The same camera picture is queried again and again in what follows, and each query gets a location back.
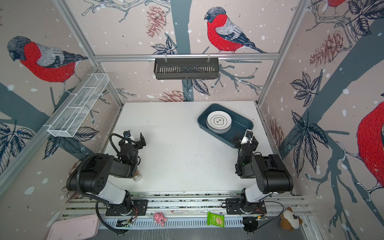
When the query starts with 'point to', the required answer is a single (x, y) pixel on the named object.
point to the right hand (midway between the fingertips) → (245, 135)
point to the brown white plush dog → (289, 221)
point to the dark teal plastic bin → (240, 124)
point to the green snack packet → (215, 219)
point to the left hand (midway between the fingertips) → (132, 134)
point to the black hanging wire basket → (186, 68)
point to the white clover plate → (219, 120)
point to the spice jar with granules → (137, 176)
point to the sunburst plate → (220, 131)
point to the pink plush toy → (159, 218)
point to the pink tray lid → (81, 227)
